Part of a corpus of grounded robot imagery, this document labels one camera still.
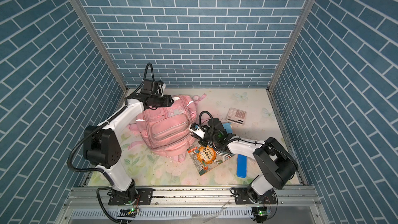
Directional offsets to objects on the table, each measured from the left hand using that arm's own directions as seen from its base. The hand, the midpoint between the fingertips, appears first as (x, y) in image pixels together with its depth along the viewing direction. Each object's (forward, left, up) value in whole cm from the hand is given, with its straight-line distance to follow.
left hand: (169, 103), depth 91 cm
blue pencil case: (-34, -40, -15) cm, 55 cm away
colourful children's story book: (-27, -20, -17) cm, 38 cm away
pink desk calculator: (0, -43, -14) cm, 45 cm away
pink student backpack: (-14, +1, -7) cm, 16 cm away
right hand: (-16, -14, -6) cm, 22 cm away
